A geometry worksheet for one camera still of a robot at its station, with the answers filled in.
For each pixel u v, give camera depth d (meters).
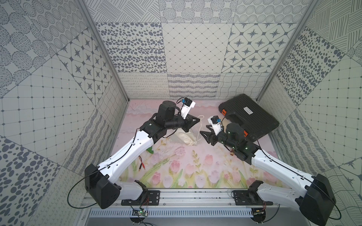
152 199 0.73
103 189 0.37
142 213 0.70
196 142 0.75
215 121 0.64
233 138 0.58
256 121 0.98
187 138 0.79
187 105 0.60
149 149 0.90
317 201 0.39
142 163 0.86
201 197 0.76
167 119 0.54
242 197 0.73
